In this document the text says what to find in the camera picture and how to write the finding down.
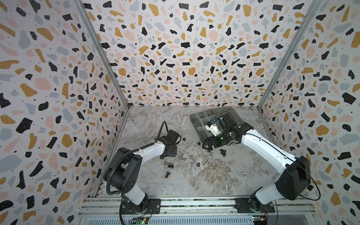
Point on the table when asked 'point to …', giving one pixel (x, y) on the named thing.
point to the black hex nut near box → (198, 143)
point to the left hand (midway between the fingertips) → (171, 150)
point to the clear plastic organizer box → (199, 119)
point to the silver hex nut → (211, 153)
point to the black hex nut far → (184, 139)
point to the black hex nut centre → (198, 164)
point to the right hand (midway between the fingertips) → (206, 142)
